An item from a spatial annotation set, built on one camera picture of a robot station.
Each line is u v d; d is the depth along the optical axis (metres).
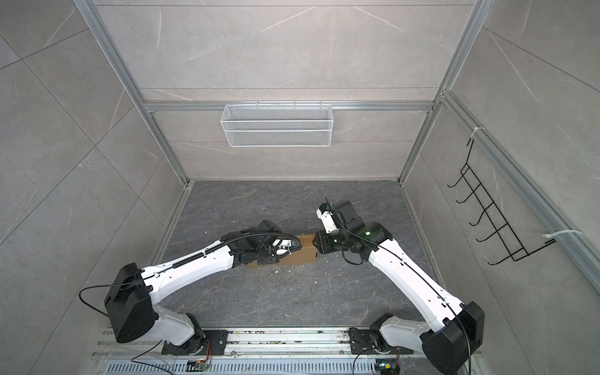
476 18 0.70
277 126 1.01
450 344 0.36
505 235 0.62
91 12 0.68
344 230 0.55
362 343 0.73
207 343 0.73
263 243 0.62
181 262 0.47
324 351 0.73
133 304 0.40
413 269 0.45
